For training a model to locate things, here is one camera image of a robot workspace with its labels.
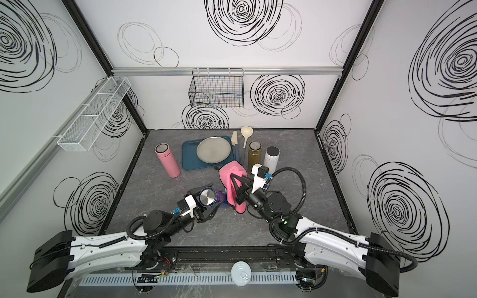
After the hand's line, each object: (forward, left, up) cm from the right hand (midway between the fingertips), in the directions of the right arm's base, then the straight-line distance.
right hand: (231, 178), depth 63 cm
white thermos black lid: (+17, -16, -11) cm, 26 cm away
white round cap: (-25, -4, -24) cm, 35 cm away
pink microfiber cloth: (+7, +4, -7) cm, 11 cm away
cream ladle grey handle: (+50, -5, -27) cm, 57 cm away
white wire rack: (+18, +60, +4) cm, 63 cm away
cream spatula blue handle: (+43, +3, -28) cm, 51 cm away
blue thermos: (-8, +6, +1) cm, 10 cm away
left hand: (-5, +5, 0) cm, 7 cm away
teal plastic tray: (+26, +26, -28) cm, 47 cm away
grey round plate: (+36, +15, -29) cm, 48 cm away
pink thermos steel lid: (+18, +33, -9) cm, 39 cm away
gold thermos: (+20, -9, -13) cm, 26 cm away
